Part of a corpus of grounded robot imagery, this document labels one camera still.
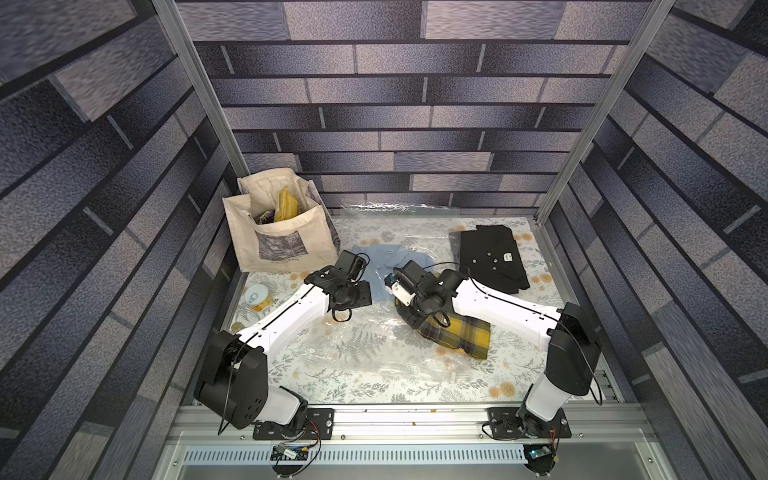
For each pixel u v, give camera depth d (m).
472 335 0.85
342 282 0.67
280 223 0.83
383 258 1.06
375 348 0.87
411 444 0.73
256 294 0.91
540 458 0.73
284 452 0.71
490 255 1.07
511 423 0.73
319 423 0.73
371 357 0.85
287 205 0.92
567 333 0.44
